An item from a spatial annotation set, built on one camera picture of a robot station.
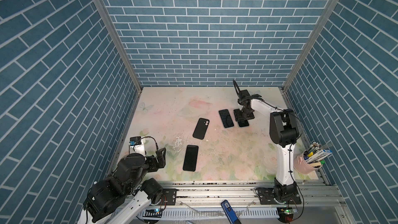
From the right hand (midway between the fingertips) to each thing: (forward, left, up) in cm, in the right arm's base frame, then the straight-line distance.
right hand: (240, 117), depth 103 cm
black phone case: (-10, +26, -2) cm, 28 cm away
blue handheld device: (-54, +8, +1) cm, 54 cm away
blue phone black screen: (-2, +10, 0) cm, 10 cm away
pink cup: (-32, -28, +5) cm, 42 cm away
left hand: (-36, +40, +22) cm, 58 cm away
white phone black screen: (-5, -2, -2) cm, 5 cm away
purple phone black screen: (-31, +30, +1) cm, 43 cm away
